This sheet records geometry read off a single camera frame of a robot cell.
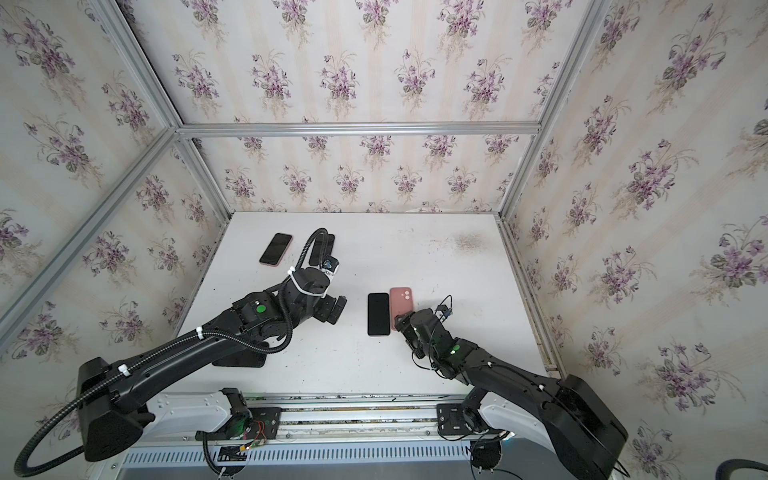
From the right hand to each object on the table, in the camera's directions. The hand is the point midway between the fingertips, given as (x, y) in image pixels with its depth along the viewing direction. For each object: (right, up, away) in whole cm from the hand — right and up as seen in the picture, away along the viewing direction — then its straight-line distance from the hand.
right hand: (393, 328), depth 83 cm
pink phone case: (+3, +4, +13) cm, 14 cm away
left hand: (-17, +13, -7) cm, 22 cm away
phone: (-5, +1, +8) cm, 9 cm away
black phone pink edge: (-43, +21, +26) cm, 55 cm away
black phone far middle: (-24, +23, +28) cm, 44 cm away
